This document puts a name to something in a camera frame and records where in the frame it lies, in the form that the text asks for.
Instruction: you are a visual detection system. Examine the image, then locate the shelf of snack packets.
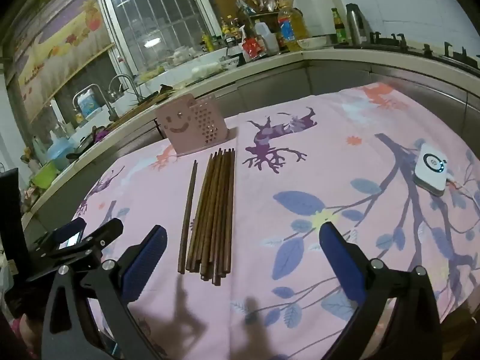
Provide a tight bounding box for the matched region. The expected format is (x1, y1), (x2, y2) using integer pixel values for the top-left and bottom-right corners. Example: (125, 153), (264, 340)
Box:
(235, 0), (298, 17)

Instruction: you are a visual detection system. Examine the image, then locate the white bowl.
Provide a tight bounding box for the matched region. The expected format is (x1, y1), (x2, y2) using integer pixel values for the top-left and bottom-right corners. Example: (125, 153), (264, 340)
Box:
(297, 37), (328, 50)

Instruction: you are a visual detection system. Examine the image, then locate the wooden cutting board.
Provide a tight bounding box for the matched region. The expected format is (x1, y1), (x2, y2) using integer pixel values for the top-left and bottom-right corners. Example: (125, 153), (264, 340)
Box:
(112, 93), (174, 121)

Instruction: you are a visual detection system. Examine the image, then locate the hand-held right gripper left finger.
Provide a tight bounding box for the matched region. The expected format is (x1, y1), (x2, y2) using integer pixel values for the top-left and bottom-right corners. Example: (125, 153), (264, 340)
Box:
(41, 225), (169, 360)

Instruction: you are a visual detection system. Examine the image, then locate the pink smiley utensil holder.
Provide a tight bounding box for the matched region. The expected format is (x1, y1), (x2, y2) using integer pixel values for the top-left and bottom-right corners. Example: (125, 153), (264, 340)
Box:
(155, 95), (238, 157)

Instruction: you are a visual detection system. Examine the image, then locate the square chrome faucet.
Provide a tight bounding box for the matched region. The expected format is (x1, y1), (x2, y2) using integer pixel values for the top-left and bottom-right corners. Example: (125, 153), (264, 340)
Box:
(73, 84), (114, 121)

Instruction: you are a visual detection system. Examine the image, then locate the black gas stove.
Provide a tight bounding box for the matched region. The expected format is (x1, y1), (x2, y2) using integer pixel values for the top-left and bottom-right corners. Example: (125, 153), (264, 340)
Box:
(334, 32), (480, 71)

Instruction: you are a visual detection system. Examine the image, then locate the translucent white jug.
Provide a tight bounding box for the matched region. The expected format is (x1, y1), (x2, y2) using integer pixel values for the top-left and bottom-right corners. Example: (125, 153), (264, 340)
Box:
(254, 20), (280, 55)

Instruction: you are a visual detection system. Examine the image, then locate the light blue plastic container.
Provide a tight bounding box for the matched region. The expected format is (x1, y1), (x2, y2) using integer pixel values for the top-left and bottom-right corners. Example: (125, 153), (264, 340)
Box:
(47, 135), (81, 171)

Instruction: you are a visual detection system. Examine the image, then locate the dark bottle with green label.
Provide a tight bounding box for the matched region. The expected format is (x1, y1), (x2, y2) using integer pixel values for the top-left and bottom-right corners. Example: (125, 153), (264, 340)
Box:
(331, 7), (349, 44)

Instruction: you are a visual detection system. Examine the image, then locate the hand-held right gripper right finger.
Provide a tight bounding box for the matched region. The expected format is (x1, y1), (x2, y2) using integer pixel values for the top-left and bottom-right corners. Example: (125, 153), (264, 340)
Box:
(319, 222), (443, 360)

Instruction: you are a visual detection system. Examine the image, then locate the red packet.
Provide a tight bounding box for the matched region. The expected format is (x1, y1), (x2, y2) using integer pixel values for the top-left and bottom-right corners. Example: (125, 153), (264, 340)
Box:
(242, 37), (265, 63)

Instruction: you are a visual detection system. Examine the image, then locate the white cable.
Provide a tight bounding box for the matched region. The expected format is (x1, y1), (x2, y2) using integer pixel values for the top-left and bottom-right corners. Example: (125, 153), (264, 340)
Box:
(445, 174), (480, 196)

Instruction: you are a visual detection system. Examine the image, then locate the bundle of wooden chopsticks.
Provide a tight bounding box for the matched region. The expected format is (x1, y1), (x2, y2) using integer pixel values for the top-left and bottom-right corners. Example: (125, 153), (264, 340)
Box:
(186, 148), (236, 285)

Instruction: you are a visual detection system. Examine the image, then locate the green plastic basin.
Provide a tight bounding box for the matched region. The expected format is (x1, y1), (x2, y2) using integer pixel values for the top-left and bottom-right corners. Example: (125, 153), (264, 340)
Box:
(32, 163), (61, 189)

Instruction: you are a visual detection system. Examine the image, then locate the white jug with blue label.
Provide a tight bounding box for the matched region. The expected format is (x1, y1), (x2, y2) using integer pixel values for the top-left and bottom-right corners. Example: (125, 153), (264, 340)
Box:
(74, 89), (104, 119)

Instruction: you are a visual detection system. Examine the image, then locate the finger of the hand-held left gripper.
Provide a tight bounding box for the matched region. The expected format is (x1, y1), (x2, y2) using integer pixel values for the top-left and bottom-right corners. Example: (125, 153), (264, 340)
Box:
(35, 217), (88, 250)
(56, 217), (124, 262)

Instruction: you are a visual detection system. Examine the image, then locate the white square electronic device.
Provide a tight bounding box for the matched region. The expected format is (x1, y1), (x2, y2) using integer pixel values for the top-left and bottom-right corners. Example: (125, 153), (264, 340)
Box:
(412, 142), (449, 197)

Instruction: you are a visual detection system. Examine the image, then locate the brown wooden chopstick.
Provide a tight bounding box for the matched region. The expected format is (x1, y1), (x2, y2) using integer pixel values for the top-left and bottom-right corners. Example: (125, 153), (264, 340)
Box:
(178, 160), (198, 275)

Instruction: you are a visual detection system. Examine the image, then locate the steel thermos flask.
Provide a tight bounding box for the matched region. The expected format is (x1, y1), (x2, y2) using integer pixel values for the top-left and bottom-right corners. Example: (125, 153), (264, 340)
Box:
(345, 3), (367, 46)

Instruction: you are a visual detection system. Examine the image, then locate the fruit wall poster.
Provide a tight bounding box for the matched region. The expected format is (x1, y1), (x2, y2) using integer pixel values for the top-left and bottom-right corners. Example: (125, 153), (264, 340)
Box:
(7, 0), (117, 121)

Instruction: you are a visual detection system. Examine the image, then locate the yellow cooking oil bottle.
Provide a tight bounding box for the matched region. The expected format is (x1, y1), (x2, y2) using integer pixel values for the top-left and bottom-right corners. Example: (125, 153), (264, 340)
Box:
(277, 5), (304, 53)

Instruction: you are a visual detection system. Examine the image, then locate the curved chrome faucet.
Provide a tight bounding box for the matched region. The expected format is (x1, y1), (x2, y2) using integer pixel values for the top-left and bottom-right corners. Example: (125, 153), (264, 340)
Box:
(109, 74), (142, 104)

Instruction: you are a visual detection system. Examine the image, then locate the barred window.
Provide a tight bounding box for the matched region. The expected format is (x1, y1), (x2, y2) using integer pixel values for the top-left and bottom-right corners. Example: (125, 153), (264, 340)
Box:
(93, 0), (223, 66)

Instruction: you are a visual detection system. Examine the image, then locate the pink floral tablecloth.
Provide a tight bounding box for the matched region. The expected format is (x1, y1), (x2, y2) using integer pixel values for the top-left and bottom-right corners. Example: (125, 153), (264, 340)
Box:
(77, 82), (480, 360)

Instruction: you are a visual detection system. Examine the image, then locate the white plastic roll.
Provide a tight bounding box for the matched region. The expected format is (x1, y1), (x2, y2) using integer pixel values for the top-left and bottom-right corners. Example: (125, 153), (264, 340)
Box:
(190, 65), (219, 78)

